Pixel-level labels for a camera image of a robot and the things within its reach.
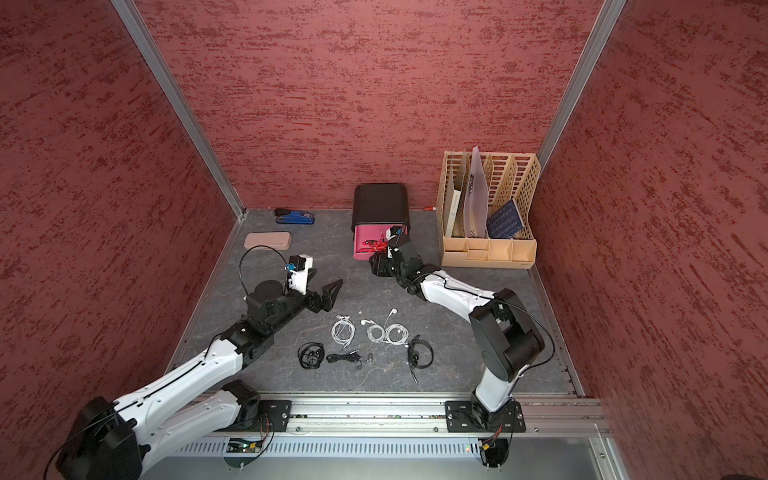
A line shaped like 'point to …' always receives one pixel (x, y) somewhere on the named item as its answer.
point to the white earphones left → (343, 318)
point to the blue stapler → (288, 216)
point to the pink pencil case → (281, 240)
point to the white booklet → (453, 213)
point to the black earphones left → (311, 355)
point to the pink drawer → (375, 232)
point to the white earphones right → (395, 333)
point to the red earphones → (380, 246)
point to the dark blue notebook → (506, 222)
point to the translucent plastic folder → (476, 196)
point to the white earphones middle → (370, 331)
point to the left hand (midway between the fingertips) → (328, 280)
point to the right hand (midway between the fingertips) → (376, 264)
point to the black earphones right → (420, 353)
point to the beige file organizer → (510, 175)
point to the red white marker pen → (429, 208)
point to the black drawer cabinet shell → (380, 203)
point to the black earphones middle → (352, 356)
